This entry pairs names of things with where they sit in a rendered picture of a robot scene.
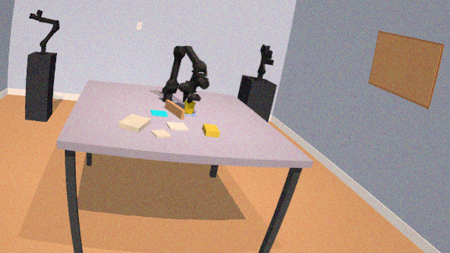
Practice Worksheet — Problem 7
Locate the yellow flat block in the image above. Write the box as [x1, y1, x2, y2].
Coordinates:
[202, 123, 220, 137]

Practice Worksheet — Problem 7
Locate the orange flat bar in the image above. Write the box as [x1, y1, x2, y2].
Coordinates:
[165, 99, 185, 119]

